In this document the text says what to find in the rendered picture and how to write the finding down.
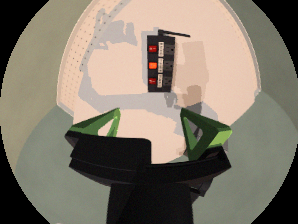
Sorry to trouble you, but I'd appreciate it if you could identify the black power strip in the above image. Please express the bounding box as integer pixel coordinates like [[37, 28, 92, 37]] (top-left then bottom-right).
[[147, 29, 190, 93]]

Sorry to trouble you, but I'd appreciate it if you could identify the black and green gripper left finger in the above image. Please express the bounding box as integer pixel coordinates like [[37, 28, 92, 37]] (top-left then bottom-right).
[[69, 108, 121, 137]]

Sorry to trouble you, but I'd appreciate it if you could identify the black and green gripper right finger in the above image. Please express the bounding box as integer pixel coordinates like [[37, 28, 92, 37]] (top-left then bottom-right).
[[180, 108, 232, 161]]

